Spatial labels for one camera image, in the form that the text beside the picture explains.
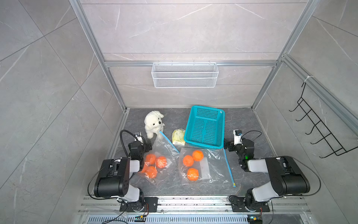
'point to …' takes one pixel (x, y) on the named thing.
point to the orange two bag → (188, 160)
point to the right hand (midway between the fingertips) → (231, 136)
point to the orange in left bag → (151, 158)
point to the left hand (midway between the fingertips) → (141, 138)
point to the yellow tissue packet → (178, 136)
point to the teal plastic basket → (205, 127)
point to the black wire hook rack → (338, 148)
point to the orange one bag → (197, 155)
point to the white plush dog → (153, 122)
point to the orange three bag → (192, 174)
